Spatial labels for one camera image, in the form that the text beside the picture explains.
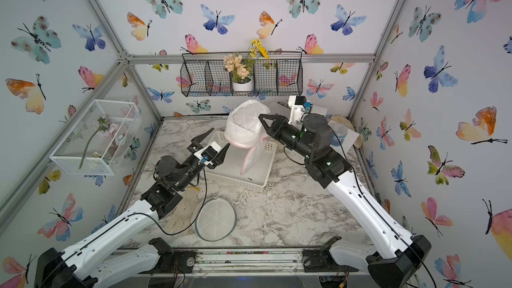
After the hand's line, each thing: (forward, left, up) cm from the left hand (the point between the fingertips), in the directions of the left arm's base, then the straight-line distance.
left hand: (217, 133), depth 66 cm
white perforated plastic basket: (+2, -13, -30) cm, 32 cm away
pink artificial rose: (+2, +36, -5) cm, 37 cm away
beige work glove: (-15, +20, -35) cm, 43 cm away
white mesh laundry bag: (-18, +4, -32) cm, 37 cm away
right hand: (-1, -14, +9) cm, 17 cm away
